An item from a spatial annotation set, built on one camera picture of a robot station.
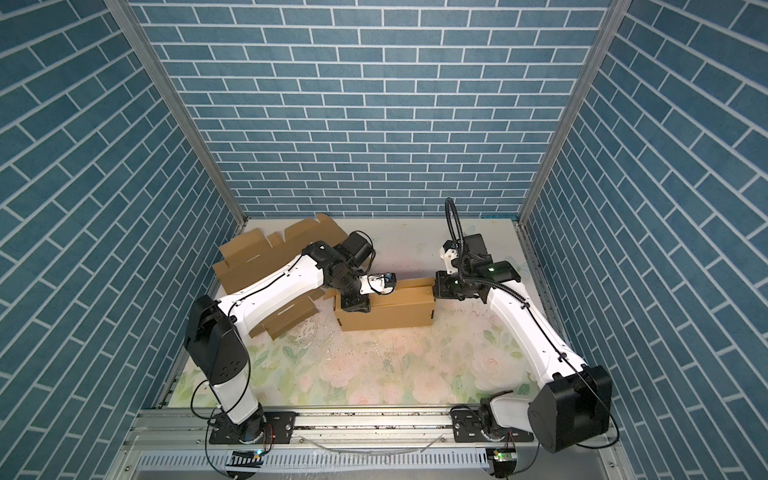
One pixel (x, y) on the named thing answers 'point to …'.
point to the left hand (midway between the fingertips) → (367, 299)
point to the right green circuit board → (502, 456)
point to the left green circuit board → (247, 459)
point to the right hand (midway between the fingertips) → (432, 284)
